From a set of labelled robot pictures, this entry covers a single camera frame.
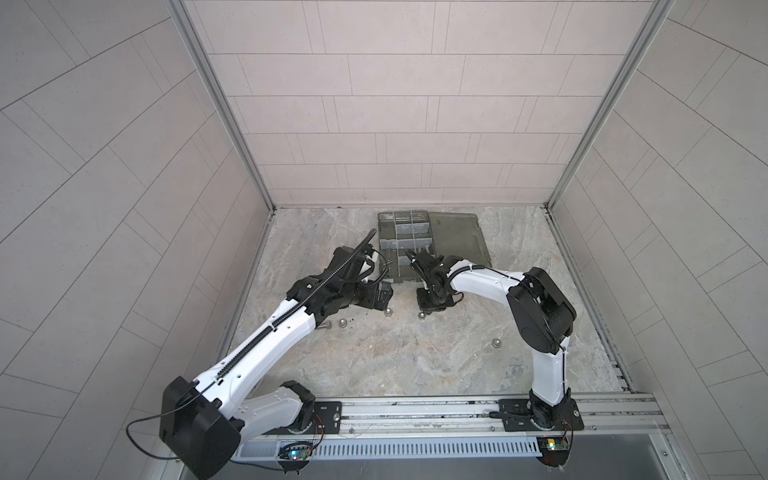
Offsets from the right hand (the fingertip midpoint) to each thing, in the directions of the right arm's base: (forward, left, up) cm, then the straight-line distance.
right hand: (423, 311), depth 91 cm
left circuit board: (-33, +32, +6) cm, 46 cm away
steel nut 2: (-12, -19, +2) cm, 23 cm away
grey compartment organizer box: (+29, -12, +2) cm, 31 cm away
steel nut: (-1, +11, +2) cm, 11 cm away
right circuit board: (-36, -26, 0) cm, 45 cm away
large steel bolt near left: (-4, +29, +4) cm, 29 cm away
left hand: (-2, +10, +19) cm, 21 cm away
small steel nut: (-2, +1, +2) cm, 3 cm away
